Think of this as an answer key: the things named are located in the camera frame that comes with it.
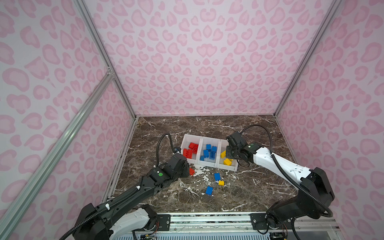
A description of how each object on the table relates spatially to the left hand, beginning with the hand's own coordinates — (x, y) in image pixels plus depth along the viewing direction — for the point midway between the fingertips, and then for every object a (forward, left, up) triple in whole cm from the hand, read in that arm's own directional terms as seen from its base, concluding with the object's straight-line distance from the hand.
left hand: (187, 164), depth 80 cm
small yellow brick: (-6, -19, -12) cm, 23 cm away
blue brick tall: (+12, -11, -10) cm, 19 cm away
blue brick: (+17, -13, -10) cm, 24 cm away
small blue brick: (+9, -8, -10) cm, 16 cm away
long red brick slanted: (+17, -3, -10) cm, 20 cm away
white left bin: (+22, -6, -8) cm, 24 cm away
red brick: (+13, +1, -11) cm, 17 cm away
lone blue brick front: (+16, -17, -10) cm, 25 cm away
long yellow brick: (+6, -24, -10) cm, 26 cm away
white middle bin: (+20, -17, -10) cm, 28 cm away
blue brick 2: (-2, -17, -12) cm, 21 cm away
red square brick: (+1, -2, -12) cm, 12 cm away
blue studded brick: (+11, -15, -10) cm, 21 cm away
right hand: (+8, -24, 0) cm, 25 cm away
